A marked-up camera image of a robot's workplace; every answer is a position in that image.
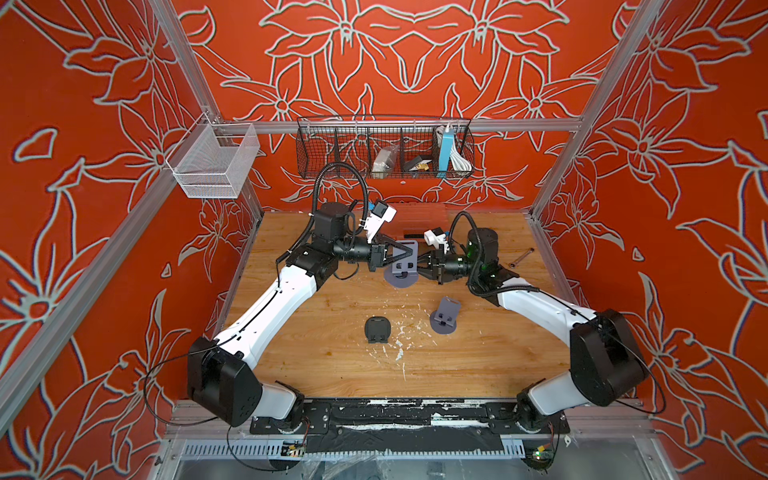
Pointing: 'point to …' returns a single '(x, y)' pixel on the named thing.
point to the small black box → (417, 164)
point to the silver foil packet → (384, 161)
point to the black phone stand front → (377, 329)
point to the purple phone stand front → (444, 320)
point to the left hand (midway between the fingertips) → (407, 250)
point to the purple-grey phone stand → (404, 272)
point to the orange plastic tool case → (414, 219)
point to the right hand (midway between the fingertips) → (402, 270)
